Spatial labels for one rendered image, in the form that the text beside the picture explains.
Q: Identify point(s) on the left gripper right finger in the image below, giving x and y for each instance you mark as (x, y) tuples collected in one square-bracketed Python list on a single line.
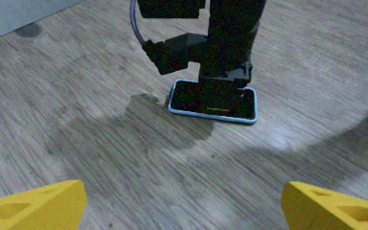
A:
[(311, 208)]

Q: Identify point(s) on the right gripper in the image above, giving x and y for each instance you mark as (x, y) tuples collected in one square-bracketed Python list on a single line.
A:
[(223, 79)]

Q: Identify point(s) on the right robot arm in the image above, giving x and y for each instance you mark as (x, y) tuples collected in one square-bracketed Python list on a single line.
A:
[(175, 53)]

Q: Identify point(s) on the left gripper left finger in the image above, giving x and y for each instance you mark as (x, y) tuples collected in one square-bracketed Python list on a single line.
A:
[(54, 207)]

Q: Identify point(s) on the black smartphone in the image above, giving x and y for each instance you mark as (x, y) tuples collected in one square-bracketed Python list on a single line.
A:
[(186, 98)]

